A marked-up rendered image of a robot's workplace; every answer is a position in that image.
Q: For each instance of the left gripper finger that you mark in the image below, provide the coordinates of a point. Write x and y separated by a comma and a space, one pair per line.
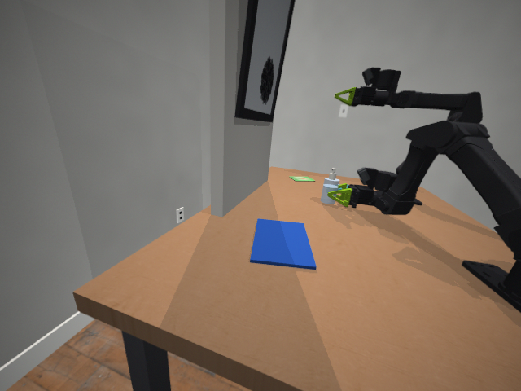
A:
343, 186
347, 192

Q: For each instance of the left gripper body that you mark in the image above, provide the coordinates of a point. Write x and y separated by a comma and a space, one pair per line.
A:
354, 199

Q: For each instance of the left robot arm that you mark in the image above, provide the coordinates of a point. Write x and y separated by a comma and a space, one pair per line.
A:
467, 146

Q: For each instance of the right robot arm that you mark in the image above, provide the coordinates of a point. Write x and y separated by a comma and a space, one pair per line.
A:
386, 79

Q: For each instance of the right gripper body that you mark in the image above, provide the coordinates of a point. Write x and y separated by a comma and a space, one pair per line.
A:
359, 99

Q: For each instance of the blue flat rectangular panel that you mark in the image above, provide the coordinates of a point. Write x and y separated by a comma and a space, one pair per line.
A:
280, 243

